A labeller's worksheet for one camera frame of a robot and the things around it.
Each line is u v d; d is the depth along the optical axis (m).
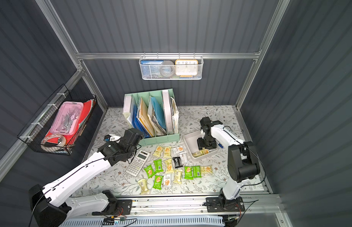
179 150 0.94
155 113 0.86
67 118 0.72
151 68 0.91
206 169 0.85
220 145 0.96
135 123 0.83
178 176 0.83
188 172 0.84
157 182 0.81
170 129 1.01
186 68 0.89
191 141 0.99
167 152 0.93
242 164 0.47
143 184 0.79
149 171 0.85
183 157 0.91
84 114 0.76
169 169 0.86
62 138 0.68
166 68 0.91
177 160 0.89
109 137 0.64
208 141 0.77
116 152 0.50
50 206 0.38
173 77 0.89
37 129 0.62
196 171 0.85
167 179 0.82
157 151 0.94
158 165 0.87
